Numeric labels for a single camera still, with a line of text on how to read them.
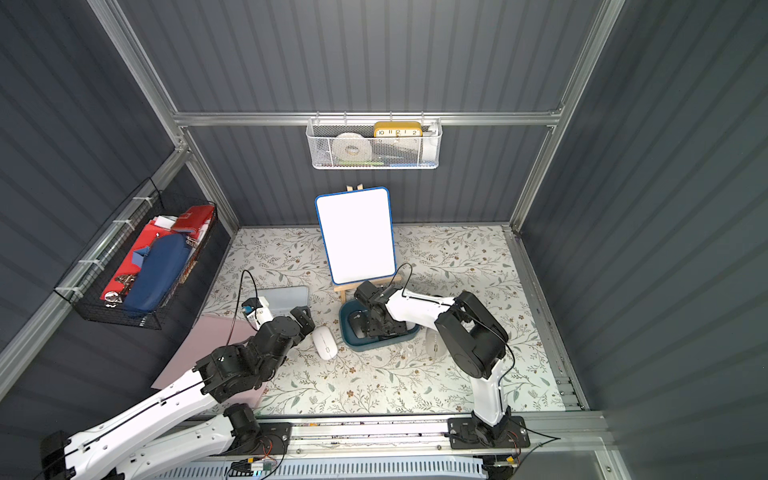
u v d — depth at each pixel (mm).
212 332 948
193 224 777
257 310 629
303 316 672
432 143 848
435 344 867
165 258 709
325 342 868
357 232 858
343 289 945
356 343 851
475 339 514
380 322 681
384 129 870
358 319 919
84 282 610
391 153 889
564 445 732
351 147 841
